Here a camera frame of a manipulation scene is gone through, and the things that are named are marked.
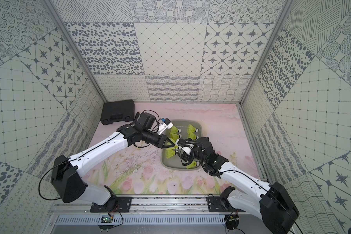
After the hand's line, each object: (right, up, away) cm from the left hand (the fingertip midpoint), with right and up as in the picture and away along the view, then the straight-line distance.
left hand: (177, 148), depth 70 cm
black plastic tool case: (-48, +19, +42) cm, 67 cm away
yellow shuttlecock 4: (+9, +3, +26) cm, 28 cm away
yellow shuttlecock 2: (-2, +2, +27) cm, 28 cm away
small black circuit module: (+28, -37, +2) cm, 47 cm away
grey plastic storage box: (+4, +6, +34) cm, 35 cm away
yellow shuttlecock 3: (+9, +6, +30) cm, 32 cm away
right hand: (+2, -1, +11) cm, 11 cm away
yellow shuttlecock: (-5, -6, +19) cm, 21 cm away
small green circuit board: (-35, -36, +2) cm, 50 cm away
